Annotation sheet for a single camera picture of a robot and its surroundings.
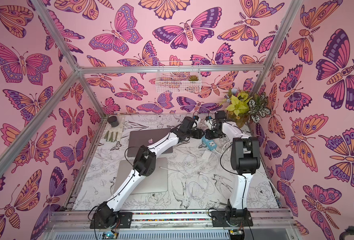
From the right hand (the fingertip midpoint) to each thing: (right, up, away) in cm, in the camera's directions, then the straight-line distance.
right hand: (210, 134), depth 100 cm
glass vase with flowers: (+19, +18, -9) cm, 27 cm away
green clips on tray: (-69, -3, +5) cm, 69 cm away
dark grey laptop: (-45, -2, +9) cm, 46 cm away
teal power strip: (-3, -6, 0) cm, 6 cm away
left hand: (-3, +1, +1) cm, 3 cm away
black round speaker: (-70, +10, +10) cm, 72 cm away
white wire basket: (-20, +38, -4) cm, 43 cm away
